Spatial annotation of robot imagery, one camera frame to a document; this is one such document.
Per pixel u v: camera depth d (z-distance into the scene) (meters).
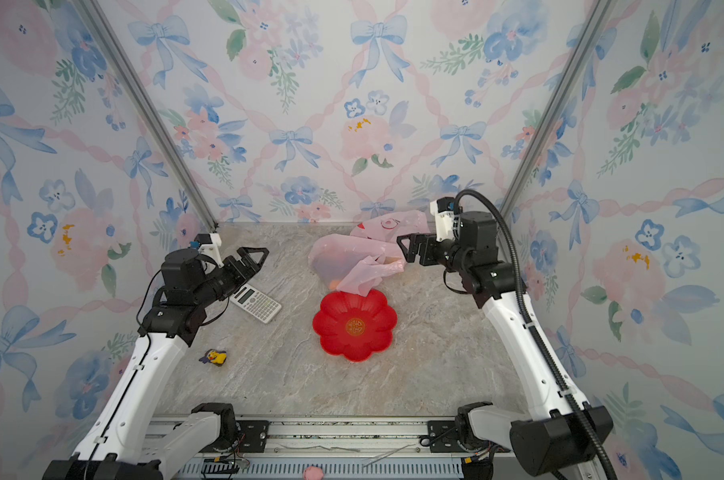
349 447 0.73
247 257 0.64
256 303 0.97
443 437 0.72
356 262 0.90
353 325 0.93
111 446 0.39
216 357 0.85
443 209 0.61
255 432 0.75
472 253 0.52
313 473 0.68
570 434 0.37
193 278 0.55
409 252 0.63
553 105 0.85
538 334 0.43
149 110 0.86
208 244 0.66
